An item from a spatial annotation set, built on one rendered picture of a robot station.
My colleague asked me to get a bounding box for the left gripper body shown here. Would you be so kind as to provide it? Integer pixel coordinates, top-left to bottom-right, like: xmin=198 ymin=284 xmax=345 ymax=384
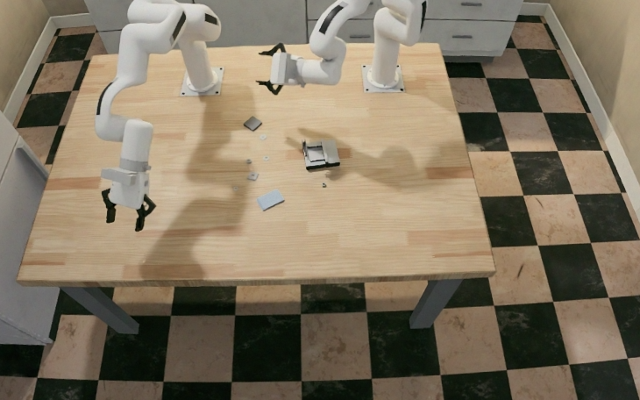
xmin=271 ymin=54 xmax=304 ymax=86

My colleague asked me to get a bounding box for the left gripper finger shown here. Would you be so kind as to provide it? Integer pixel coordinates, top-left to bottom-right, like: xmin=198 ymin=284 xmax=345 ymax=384
xmin=259 ymin=43 xmax=287 ymax=57
xmin=256 ymin=80 xmax=284 ymax=96

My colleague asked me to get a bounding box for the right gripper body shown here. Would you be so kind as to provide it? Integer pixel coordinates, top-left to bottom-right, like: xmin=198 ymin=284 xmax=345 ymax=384
xmin=110 ymin=172 xmax=150 ymax=210

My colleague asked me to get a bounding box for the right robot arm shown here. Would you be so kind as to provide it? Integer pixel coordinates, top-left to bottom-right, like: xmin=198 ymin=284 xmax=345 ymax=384
xmin=95 ymin=0 xmax=221 ymax=185

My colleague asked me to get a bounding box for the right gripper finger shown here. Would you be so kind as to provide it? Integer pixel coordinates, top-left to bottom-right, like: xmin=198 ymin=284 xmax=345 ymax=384
xmin=135 ymin=194 xmax=156 ymax=232
xmin=101 ymin=188 xmax=116 ymax=224

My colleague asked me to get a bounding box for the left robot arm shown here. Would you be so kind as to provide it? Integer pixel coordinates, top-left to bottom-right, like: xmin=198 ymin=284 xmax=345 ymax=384
xmin=277 ymin=0 xmax=428 ymax=89

